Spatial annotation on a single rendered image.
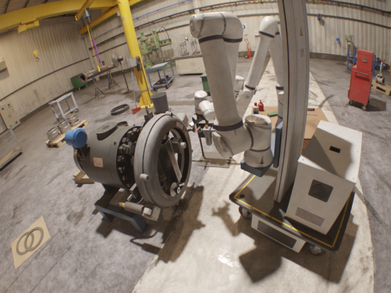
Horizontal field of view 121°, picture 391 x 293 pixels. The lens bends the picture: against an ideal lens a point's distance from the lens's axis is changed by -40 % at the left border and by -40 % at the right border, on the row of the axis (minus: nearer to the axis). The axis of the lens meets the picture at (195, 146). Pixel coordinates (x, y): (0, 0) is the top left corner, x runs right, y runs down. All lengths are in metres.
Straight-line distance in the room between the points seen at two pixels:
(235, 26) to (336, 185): 0.93
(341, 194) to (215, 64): 0.90
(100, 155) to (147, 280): 1.10
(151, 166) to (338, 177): 1.06
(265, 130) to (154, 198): 0.83
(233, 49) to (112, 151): 1.11
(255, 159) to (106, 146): 1.12
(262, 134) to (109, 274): 1.65
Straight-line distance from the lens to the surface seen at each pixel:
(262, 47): 1.37
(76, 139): 1.63
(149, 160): 1.17
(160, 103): 4.10
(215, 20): 0.90
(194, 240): 1.67
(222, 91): 0.87
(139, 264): 1.72
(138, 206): 1.42
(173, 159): 1.39
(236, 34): 0.97
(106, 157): 1.53
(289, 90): 0.98
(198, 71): 7.54
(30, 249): 2.78
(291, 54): 0.94
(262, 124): 0.98
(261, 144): 1.04
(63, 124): 5.37
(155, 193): 1.26
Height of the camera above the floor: 1.45
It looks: 32 degrees down
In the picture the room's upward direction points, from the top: 12 degrees counter-clockwise
